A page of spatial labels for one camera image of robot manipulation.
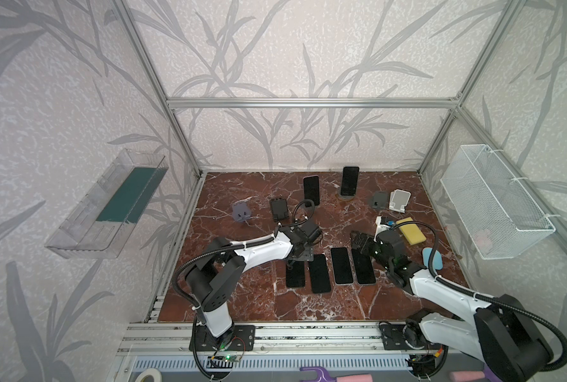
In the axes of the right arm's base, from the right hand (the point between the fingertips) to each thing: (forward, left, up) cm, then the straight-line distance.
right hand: (359, 227), depth 88 cm
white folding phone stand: (+17, -21, -5) cm, 27 cm away
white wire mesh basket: (-7, -31, +24) cm, 40 cm away
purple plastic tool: (-43, +17, -10) cm, 48 cm away
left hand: (-5, +21, -6) cm, 22 cm away
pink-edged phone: (+18, +17, +2) cm, 25 cm away
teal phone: (-12, -2, -10) cm, 16 cm away
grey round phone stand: (+20, -15, -10) cm, 27 cm away
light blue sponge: (-8, -31, -10) cm, 33 cm away
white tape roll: (-43, +65, -8) cm, 78 cm away
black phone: (-14, +24, -9) cm, 29 cm away
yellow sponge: (+3, -24, -8) cm, 25 cm away
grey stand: (+12, +48, -7) cm, 50 cm away
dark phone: (+23, +1, +1) cm, 23 cm away
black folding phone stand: (+13, +31, -6) cm, 34 cm away
